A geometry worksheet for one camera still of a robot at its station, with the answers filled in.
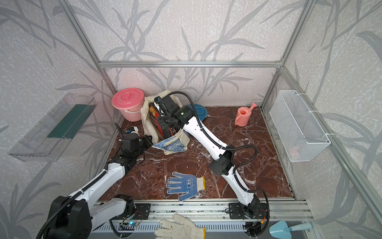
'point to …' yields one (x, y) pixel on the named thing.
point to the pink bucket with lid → (129, 102)
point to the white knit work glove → (183, 228)
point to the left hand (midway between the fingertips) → (153, 136)
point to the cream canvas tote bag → (177, 143)
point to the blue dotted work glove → (188, 185)
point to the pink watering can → (243, 115)
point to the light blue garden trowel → (280, 230)
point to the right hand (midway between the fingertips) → (162, 118)
